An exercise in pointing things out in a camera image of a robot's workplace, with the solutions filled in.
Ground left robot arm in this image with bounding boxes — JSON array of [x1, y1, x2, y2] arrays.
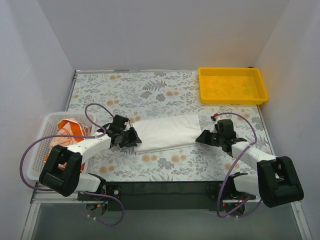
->
[[39, 115, 142, 197]]

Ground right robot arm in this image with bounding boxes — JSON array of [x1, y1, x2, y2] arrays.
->
[[195, 119, 304, 208]]

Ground yellow plastic tray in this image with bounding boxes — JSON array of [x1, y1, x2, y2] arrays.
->
[[198, 67, 269, 105]]

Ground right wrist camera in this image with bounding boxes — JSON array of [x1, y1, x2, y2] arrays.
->
[[210, 113, 220, 123]]

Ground white towel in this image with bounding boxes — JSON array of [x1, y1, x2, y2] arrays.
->
[[133, 114, 202, 154]]

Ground white plastic basket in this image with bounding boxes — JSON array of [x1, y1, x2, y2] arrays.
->
[[26, 111, 97, 181]]

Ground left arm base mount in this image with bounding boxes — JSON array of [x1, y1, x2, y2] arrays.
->
[[76, 183, 125, 226]]

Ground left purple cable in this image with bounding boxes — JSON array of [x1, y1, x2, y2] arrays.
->
[[19, 102, 125, 227]]

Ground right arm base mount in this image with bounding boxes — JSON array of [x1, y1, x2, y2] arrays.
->
[[205, 182, 250, 218]]

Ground orange patterned towel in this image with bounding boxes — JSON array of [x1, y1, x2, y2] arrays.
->
[[44, 118, 93, 175]]

